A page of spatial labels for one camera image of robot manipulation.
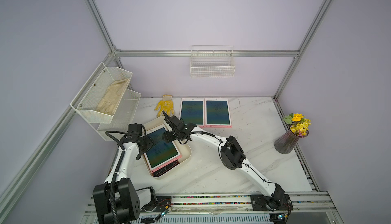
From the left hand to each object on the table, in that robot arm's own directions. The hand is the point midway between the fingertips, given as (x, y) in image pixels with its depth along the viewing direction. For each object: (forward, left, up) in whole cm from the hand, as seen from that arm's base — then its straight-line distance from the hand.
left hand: (147, 149), depth 85 cm
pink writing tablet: (+33, -42, -7) cm, 54 cm away
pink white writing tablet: (+35, -24, -7) cm, 43 cm away
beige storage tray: (+20, +2, 0) cm, 20 cm away
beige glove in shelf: (+20, +17, +23) cm, 35 cm away
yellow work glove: (+40, -4, -6) cm, 40 cm away
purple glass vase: (+3, -79, +1) cm, 79 cm away
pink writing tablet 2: (0, -7, -5) cm, 9 cm away
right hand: (+11, -10, -5) cm, 15 cm away
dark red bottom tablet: (-11, -7, -6) cm, 14 cm away
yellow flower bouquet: (+4, -79, +18) cm, 81 cm away
